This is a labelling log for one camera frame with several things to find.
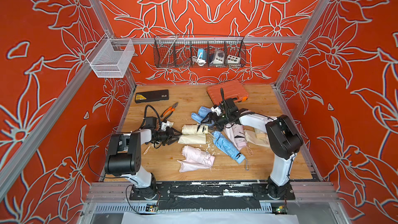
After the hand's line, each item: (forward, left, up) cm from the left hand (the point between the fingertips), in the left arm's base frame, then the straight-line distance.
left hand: (179, 135), depth 89 cm
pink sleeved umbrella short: (+3, -29, -2) cm, 29 cm away
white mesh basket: (+27, +44, +31) cm, 60 cm away
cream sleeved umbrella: (+4, -9, +1) cm, 10 cm away
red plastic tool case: (+38, -33, +2) cm, 51 cm away
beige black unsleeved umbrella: (-10, +18, -3) cm, 21 cm away
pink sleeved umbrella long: (-10, -8, +1) cm, 13 cm away
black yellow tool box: (+33, +26, -3) cm, 42 cm away
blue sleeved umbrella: (-5, -27, +1) cm, 28 cm away
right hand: (+4, -13, +6) cm, 15 cm away
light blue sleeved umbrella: (+18, -13, 0) cm, 22 cm away
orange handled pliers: (+20, +9, -2) cm, 22 cm away
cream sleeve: (-1, -8, -1) cm, 8 cm away
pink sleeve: (-16, -9, -1) cm, 18 cm away
